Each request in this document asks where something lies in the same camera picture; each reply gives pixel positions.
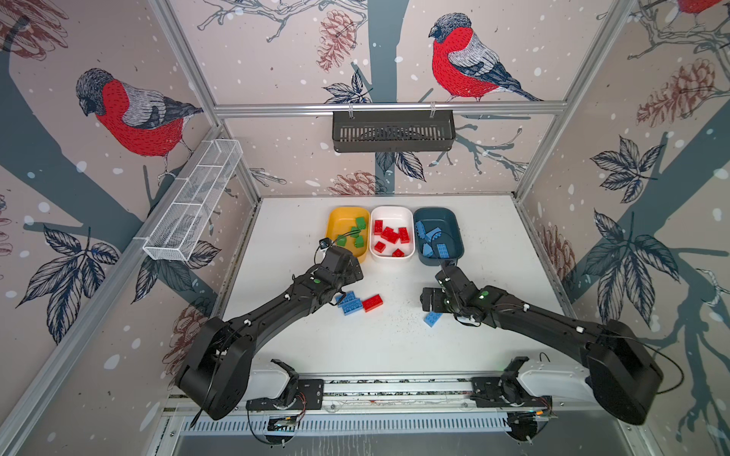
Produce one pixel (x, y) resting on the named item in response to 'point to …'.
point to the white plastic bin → (393, 218)
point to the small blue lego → (427, 250)
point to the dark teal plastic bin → (445, 218)
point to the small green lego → (359, 241)
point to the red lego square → (403, 234)
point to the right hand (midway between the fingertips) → (430, 300)
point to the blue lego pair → (349, 303)
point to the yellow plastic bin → (348, 228)
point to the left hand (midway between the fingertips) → (348, 268)
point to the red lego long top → (378, 227)
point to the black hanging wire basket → (360, 131)
